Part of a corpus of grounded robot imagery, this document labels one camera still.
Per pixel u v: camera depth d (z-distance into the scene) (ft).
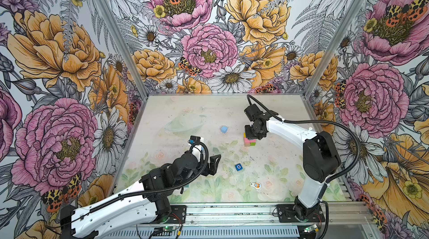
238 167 2.86
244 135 2.73
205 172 1.99
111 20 2.74
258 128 2.22
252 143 3.11
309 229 2.35
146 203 1.58
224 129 3.35
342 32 2.92
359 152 2.58
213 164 2.02
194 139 1.99
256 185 2.67
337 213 2.54
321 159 1.58
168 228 2.34
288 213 2.42
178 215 2.41
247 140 3.11
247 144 3.14
